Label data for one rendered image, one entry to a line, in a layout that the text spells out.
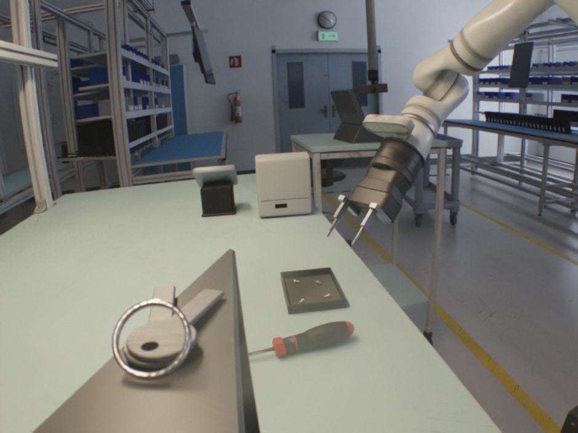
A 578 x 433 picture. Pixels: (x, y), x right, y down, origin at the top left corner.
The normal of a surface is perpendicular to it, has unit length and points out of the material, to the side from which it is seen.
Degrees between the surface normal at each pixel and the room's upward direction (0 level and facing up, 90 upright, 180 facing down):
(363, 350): 0
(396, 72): 90
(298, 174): 90
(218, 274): 0
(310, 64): 90
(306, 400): 0
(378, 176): 54
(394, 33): 90
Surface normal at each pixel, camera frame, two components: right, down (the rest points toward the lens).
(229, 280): -0.04, -0.95
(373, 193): -0.58, -0.52
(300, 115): 0.18, 0.29
